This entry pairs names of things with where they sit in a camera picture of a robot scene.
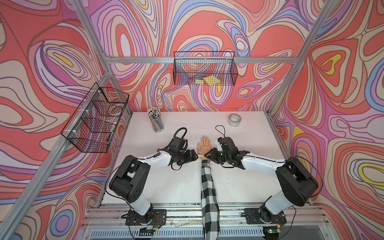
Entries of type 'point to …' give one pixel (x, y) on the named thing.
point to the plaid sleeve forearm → (210, 212)
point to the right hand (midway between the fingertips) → (206, 159)
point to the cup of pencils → (154, 114)
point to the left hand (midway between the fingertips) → (195, 159)
